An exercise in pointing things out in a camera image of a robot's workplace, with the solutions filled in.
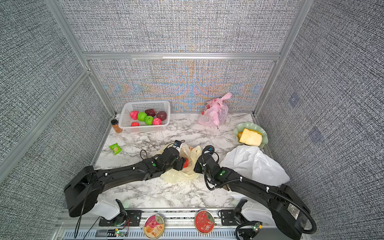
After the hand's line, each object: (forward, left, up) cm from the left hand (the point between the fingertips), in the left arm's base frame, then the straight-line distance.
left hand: (184, 157), depth 84 cm
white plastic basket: (+33, +42, -5) cm, 54 cm away
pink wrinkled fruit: (+38, +37, -4) cm, 54 cm away
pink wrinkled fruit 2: (+32, +19, -4) cm, 37 cm away
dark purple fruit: (+41, +25, -5) cm, 49 cm away
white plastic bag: (-4, -37, -1) cm, 37 cm away
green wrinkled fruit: (+37, +32, -4) cm, 49 cm away
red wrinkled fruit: (-1, -1, -6) cm, 6 cm away
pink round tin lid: (-31, +15, -6) cm, 35 cm away
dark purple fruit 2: (+37, +17, -4) cm, 41 cm away
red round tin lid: (-30, -8, -6) cm, 32 cm away
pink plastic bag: (+31, -21, +3) cm, 38 cm away
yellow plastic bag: (-7, -2, -5) cm, 9 cm away
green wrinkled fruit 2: (+32, +25, -4) cm, 41 cm away
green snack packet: (+13, +45, -9) cm, 48 cm away
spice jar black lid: (+32, +49, -3) cm, 58 cm away
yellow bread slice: (+13, -42, -1) cm, 44 cm away
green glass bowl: (+24, -50, -5) cm, 55 cm away
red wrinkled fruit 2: (+31, +35, -5) cm, 47 cm away
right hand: (-2, -6, 0) cm, 6 cm away
